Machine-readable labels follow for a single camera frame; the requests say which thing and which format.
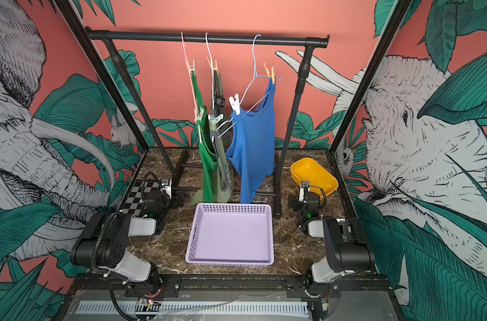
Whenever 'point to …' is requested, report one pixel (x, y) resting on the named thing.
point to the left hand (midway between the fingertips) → (173, 187)
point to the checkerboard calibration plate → (136, 200)
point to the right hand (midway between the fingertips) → (301, 189)
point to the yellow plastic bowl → (309, 169)
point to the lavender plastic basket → (228, 234)
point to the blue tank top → (252, 149)
